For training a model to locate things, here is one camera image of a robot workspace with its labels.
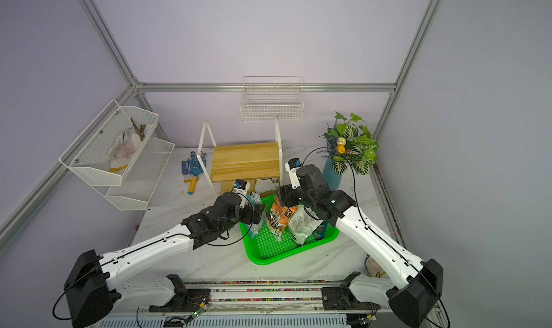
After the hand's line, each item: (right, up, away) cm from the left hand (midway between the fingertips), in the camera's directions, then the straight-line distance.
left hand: (255, 203), depth 79 cm
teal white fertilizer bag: (-1, -11, +3) cm, 11 cm away
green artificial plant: (+34, +22, -3) cm, 41 cm away
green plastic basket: (+4, -20, +7) cm, 21 cm away
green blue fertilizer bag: (+25, -13, +5) cm, 28 cm away
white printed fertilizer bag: (+18, -6, -3) cm, 19 cm away
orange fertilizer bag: (+9, -6, +3) cm, 11 cm away
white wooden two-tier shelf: (-4, +16, +9) cm, 19 cm away
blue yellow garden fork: (-34, +5, +25) cm, 43 cm away
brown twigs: (-47, +28, +5) cm, 55 cm away
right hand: (+11, +4, -4) cm, 13 cm away
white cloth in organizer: (-49, +20, -1) cm, 53 cm away
